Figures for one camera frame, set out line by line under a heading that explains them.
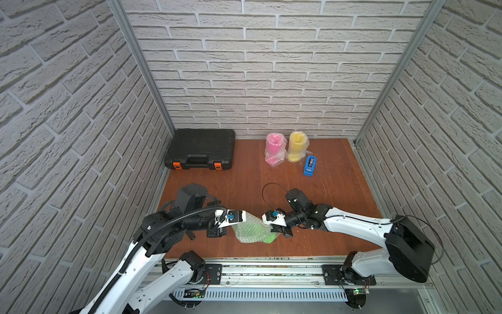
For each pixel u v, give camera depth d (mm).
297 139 1027
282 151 1039
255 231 668
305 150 1020
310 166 1033
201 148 1100
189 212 363
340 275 730
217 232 516
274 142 997
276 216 646
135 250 375
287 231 677
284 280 734
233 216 479
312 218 617
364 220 505
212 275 741
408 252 425
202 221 496
